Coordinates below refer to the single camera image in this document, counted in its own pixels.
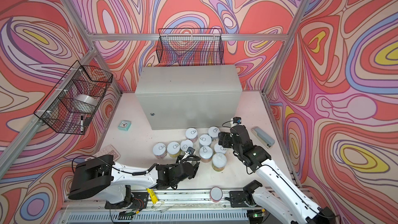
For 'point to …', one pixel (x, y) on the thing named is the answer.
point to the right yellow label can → (218, 148)
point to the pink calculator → (110, 150)
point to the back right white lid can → (213, 132)
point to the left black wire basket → (72, 104)
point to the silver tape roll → (85, 103)
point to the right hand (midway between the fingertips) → (226, 138)
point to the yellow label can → (173, 150)
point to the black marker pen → (82, 127)
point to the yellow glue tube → (153, 196)
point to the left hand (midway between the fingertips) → (197, 161)
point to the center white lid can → (204, 140)
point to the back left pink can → (191, 134)
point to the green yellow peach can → (219, 160)
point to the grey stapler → (263, 138)
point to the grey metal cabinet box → (189, 96)
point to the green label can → (185, 144)
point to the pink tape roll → (216, 194)
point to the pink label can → (159, 150)
